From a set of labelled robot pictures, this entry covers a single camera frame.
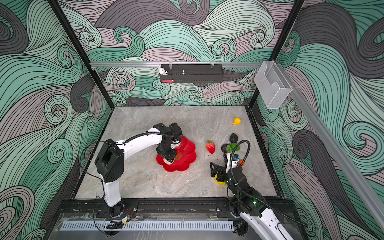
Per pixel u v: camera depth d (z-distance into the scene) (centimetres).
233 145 93
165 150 73
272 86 76
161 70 85
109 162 47
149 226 70
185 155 94
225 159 90
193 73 95
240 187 53
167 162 81
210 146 93
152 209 74
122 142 51
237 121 108
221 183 79
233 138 96
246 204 53
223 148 92
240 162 66
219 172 66
